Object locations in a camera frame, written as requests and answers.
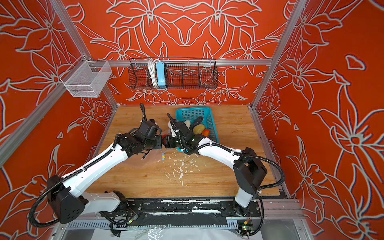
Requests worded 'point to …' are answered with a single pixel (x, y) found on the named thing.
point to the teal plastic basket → (191, 114)
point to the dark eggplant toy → (195, 122)
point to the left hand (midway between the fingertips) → (161, 140)
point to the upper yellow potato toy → (198, 129)
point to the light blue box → (160, 74)
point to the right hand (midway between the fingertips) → (162, 141)
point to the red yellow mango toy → (206, 132)
